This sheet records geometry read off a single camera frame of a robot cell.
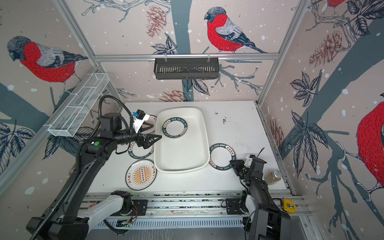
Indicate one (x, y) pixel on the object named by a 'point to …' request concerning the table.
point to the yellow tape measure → (289, 206)
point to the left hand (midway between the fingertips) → (154, 131)
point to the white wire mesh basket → (75, 113)
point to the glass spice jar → (272, 177)
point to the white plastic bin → (190, 152)
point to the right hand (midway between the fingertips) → (231, 163)
